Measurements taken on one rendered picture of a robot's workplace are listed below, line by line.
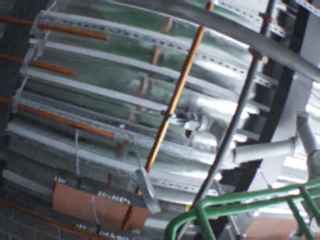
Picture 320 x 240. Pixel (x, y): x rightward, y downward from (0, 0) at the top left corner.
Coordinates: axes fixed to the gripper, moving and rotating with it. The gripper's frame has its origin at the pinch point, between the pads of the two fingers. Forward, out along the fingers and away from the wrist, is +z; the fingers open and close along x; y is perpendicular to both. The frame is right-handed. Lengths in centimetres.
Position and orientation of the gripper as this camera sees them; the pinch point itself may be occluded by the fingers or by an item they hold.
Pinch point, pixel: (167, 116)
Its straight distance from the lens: 247.0
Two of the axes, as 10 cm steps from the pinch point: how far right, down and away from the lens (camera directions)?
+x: 3.8, 4.4, -8.2
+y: 3.4, -8.9, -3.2
